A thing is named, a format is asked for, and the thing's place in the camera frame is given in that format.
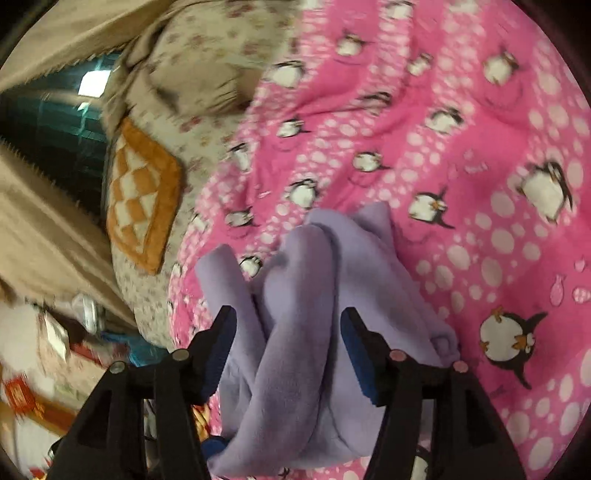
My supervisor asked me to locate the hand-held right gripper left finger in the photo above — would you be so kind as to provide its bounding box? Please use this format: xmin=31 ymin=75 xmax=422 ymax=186
xmin=46 ymin=305 xmax=238 ymax=480

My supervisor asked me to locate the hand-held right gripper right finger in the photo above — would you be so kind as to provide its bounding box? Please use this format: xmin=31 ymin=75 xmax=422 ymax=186
xmin=340 ymin=307 xmax=527 ymax=480

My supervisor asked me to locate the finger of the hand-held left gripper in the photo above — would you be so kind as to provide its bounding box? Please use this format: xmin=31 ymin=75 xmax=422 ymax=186
xmin=202 ymin=436 xmax=229 ymax=460

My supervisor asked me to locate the purple fleece jacket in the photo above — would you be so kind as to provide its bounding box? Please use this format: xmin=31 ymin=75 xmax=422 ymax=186
xmin=194 ymin=200 xmax=462 ymax=478

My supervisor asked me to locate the blue plastic bag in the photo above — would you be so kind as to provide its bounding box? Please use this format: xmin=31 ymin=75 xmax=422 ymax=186
xmin=99 ymin=332 xmax=171 ymax=365

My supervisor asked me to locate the clear plastic bag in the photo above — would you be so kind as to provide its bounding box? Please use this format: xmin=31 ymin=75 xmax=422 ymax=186
xmin=69 ymin=293 xmax=105 ymax=333

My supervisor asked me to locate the orange checkered mat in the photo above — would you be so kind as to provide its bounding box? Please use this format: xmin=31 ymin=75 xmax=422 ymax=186
xmin=105 ymin=117 xmax=185 ymax=275

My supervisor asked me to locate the red packaging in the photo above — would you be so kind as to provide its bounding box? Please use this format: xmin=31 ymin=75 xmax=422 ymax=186
xmin=4 ymin=374 xmax=47 ymax=416

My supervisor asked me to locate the pink penguin print blanket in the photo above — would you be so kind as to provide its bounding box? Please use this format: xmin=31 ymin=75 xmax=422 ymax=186
xmin=166 ymin=0 xmax=591 ymax=480

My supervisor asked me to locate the beige curtain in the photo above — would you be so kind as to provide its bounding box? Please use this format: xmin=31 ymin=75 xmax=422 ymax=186
xmin=0 ymin=143 xmax=139 ymax=328
xmin=0 ymin=0 xmax=185 ymax=93

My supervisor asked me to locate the floral quilt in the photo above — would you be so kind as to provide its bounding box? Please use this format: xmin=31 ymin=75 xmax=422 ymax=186
xmin=99 ymin=0 xmax=305 ymax=352

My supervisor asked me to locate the dark window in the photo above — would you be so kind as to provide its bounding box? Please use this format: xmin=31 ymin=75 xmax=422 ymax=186
xmin=0 ymin=53 xmax=123 ymax=217

